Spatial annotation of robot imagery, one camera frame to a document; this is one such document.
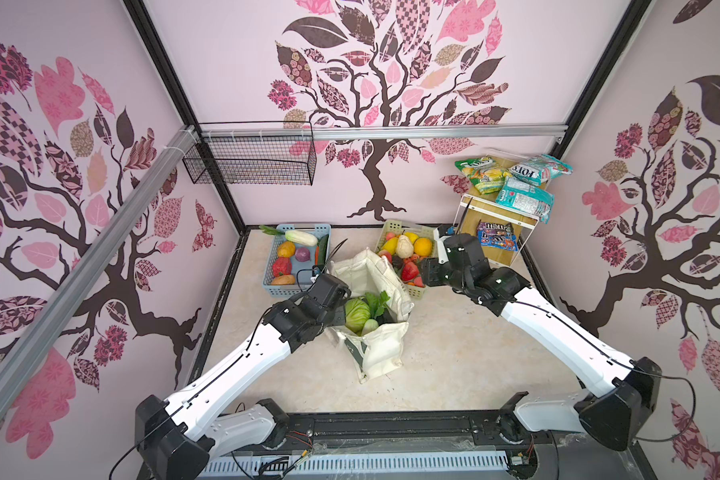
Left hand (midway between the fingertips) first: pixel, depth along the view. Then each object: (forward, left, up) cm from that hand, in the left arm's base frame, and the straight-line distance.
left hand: (334, 311), depth 77 cm
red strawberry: (+22, -23, -12) cm, 34 cm away
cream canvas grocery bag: (+14, -8, -3) cm, 16 cm away
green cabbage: (+2, -6, -7) cm, 9 cm away
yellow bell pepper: (+32, +21, -13) cm, 40 cm away
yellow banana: (+33, -18, -12) cm, 39 cm away
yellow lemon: (+37, -25, -11) cm, 46 cm away
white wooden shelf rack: (+24, -39, +15) cm, 48 cm away
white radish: (+38, +19, -12) cm, 44 cm away
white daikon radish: (+5, -11, -7) cm, 14 cm away
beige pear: (+30, -22, -10) cm, 39 cm away
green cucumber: (+33, +7, -11) cm, 36 cm away
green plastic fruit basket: (+43, -19, -13) cm, 49 cm away
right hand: (+11, -25, +8) cm, 28 cm away
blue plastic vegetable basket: (+31, +17, -14) cm, 38 cm away
